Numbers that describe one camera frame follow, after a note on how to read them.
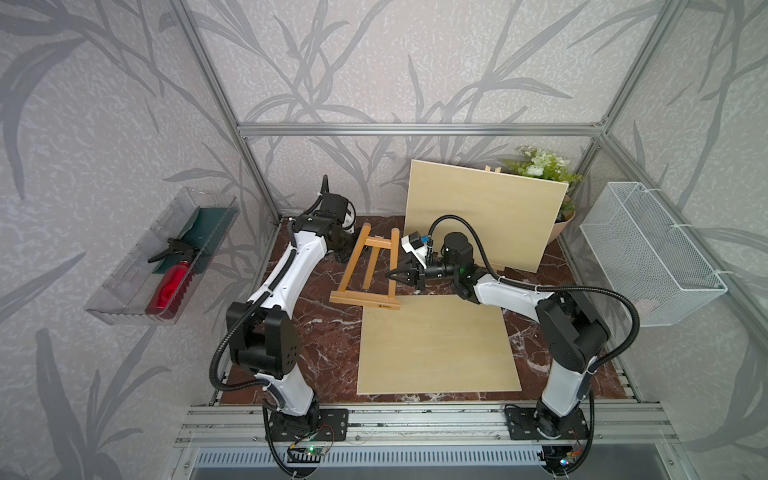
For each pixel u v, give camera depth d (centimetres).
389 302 79
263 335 45
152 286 61
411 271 72
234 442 74
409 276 74
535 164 95
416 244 69
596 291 102
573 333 49
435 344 88
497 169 84
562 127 94
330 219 62
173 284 59
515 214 85
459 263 69
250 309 44
